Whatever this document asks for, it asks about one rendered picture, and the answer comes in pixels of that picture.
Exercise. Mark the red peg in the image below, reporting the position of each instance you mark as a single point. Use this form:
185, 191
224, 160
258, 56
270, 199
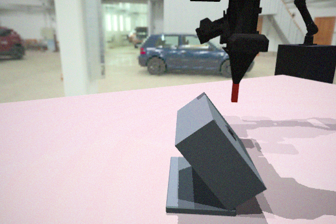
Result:
234, 93

